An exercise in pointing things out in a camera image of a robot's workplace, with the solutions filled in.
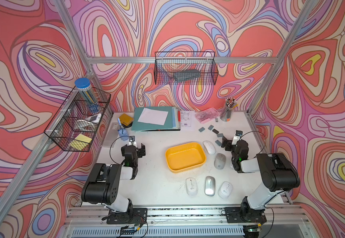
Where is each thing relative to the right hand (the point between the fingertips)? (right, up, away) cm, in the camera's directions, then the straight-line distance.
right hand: (230, 140), depth 96 cm
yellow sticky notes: (-78, +3, -33) cm, 85 cm away
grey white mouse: (-9, -13, -6) cm, 17 cm away
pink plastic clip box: (-12, +18, +22) cm, 31 cm away
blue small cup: (-72, +4, +2) cm, 72 cm away
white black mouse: (-14, -5, 0) cm, 15 cm away
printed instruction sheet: (-27, +14, +19) cm, 36 cm away
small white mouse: (-28, -25, -16) cm, 40 cm away
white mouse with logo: (-10, -26, -17) cm, 32 cm away
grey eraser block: (-17, +7, +13) cm, 22 cm away
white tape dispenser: (-79, +11, -26) cm, 84 cm away
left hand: (-63, -2, -3) cm, 63 cm away
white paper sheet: (-54, +17, +19) cm, 59 cm away
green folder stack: (-39, +12, +15) cm, 43 cm away
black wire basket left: (-89, +10, -22) cm, 92 cm away
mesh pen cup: (+2, +21, +12) cm, 24 cm away
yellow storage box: (-31, -11, 0) cm, 33 cm away
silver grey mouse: (-17, -24, -14) cm, 33 cm away
